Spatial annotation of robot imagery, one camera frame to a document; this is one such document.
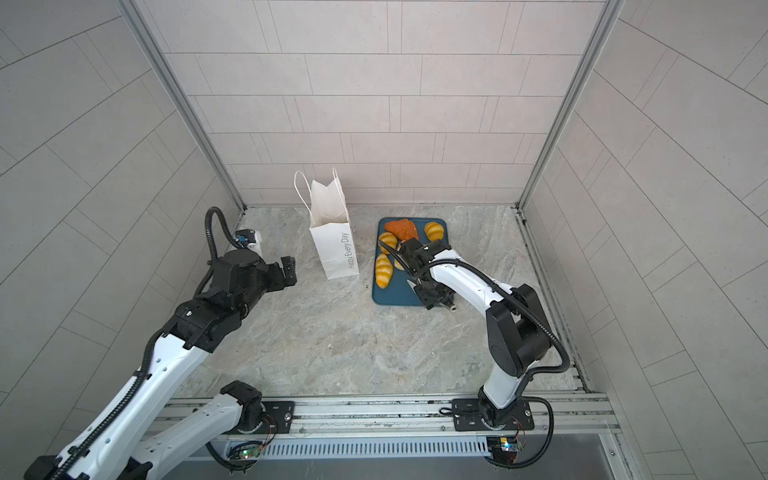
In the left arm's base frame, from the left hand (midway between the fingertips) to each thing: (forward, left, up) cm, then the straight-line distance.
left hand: (286, 258), depth 72 cm
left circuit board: (-37, +5, -21) cm, 43 cm away
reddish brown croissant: (+27, -29, -22) cm, 45 cm away
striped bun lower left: (+9, -22, -21) cm, 32 cm away
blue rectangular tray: (+6, -25, -24) cm, 35 cm away
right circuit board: (-36, -52, -24) cm, 68 cm away
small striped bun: (+26, -40, -22) cm, 52 cm away
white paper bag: (+26, -4, -11) cm, 28 cm away
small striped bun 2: (+22, -24, -21) cm, 39 cm away
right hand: (-2, -38, -19) cm, 43 cm away
